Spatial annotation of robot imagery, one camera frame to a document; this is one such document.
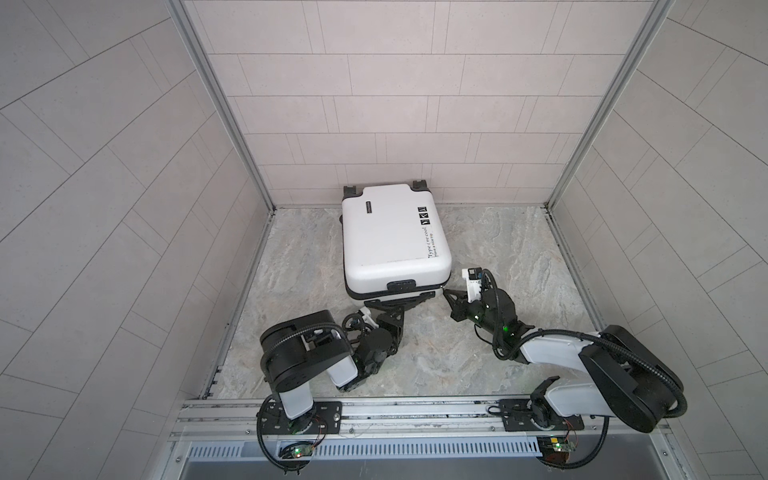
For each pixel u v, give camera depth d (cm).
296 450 64
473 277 74
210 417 71
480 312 71
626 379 42
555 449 68
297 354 46
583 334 49
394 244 82
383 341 65
